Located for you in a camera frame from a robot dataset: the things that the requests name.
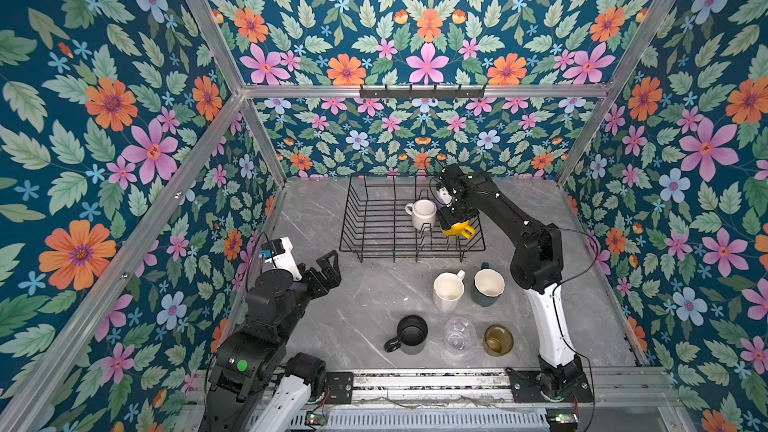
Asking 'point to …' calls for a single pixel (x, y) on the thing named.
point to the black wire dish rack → (376, 227)
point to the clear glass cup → (459, 335)
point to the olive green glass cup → (498, 340)
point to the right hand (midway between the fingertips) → (454, 217)
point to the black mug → (412, 336)
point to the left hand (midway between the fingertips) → (327, 253)
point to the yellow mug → (463, 228)
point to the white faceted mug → (448, 289)
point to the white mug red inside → (423, 213)
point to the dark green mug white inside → (488, 285)
